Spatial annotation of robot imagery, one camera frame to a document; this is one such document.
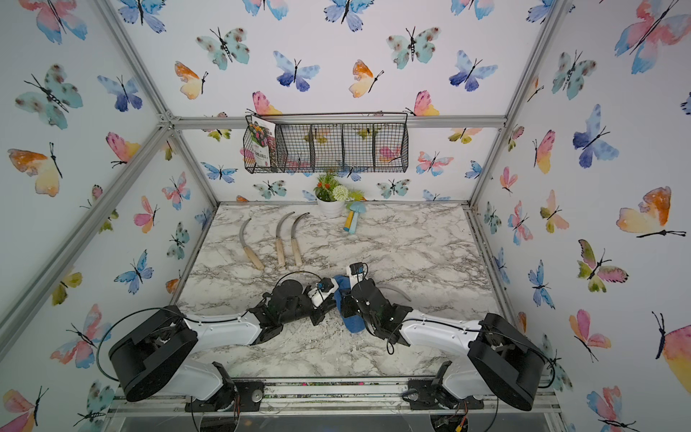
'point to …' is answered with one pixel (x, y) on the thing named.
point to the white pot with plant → (331, 196)
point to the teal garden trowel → (357, 207)
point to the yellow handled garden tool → (348, 220)
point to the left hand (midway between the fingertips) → (340, 296)
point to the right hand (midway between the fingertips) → (340, 290)
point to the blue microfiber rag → (353, 323)
